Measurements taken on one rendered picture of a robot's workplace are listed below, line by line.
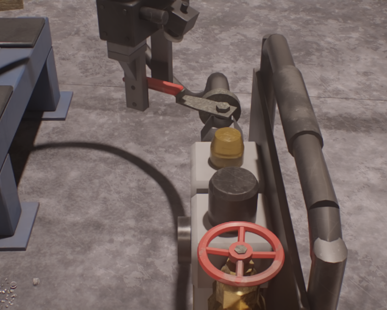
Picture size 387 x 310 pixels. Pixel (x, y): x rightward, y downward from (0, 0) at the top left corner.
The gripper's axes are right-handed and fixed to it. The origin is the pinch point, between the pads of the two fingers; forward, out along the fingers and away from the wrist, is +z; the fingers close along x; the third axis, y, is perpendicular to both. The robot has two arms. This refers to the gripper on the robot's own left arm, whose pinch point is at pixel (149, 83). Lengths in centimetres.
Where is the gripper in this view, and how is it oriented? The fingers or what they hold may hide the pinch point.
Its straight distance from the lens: 77.0
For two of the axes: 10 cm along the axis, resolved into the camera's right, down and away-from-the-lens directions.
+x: 4.7, -5.2, 7.1
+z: 0.0, 8.1, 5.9
